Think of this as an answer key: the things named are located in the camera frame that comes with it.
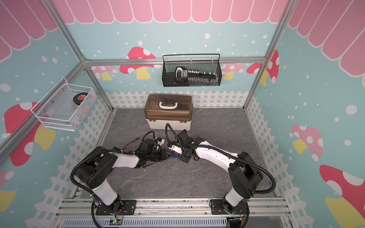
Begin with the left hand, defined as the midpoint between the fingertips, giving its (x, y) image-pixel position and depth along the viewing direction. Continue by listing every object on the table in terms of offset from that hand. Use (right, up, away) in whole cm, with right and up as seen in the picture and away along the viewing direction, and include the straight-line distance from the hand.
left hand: (172, 157), depth 90 cm
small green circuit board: (-27, -28, -19) cm, 43 cm away
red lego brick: (+4, +6, -14) cm, 16 cm away
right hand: (+7, +3, -4) cm, 9 cm away
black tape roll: (-51, +36, -11) cm, 63 cm away
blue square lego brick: (+2, +1, -1) cm, 2 cm away
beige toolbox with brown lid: (+3, +30, 0) cm, 30 cm away
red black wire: (-27, +10, +12) cm, 31 cm away
